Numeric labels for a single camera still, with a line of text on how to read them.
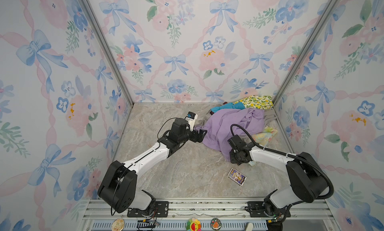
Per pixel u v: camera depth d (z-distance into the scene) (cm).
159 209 74
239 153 66
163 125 69
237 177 83
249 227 68
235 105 111
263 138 98
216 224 70
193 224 69
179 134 65
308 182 44
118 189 42
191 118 72
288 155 50
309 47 86
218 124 94
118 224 70
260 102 114
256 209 73
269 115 113
